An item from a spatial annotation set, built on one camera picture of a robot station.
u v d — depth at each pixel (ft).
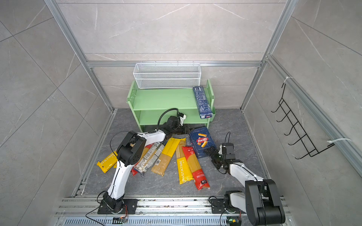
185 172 2.74
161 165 2.81
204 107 2.57
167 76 3.30
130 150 1.91
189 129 2.98
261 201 1.41
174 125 2.75
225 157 2.29
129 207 2.40
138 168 2.70
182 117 3.04
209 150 2.67
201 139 3.07
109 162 2.89
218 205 2.41
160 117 2.60
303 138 2.09
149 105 2.76
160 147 3.04
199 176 2.62
